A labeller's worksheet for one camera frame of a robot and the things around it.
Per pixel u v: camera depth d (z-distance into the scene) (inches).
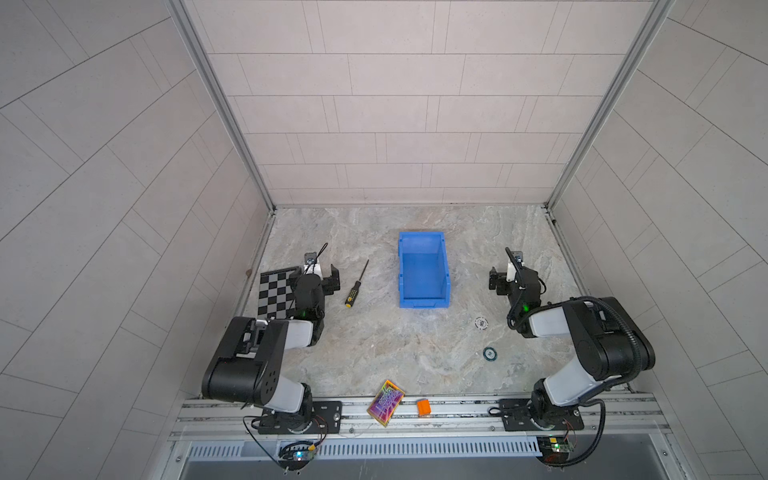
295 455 25.4
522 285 27.4
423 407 27.9
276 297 34.3
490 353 31.9
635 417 28.0
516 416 28.0
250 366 17.2
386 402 28.5
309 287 26.4
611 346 17.7
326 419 27.6
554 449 26.6
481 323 34.1
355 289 36.5
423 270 38.3
